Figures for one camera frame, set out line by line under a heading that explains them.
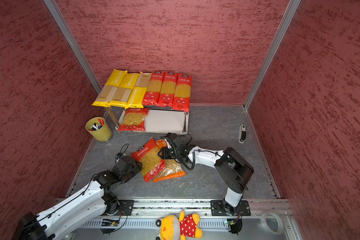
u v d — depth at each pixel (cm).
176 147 68
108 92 77
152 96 74
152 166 83
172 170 83
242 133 100
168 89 78
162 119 103
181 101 71
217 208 74
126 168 64
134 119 98
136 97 74
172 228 63
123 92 77
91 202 53
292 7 71
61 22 76
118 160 75
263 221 71
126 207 74
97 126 96
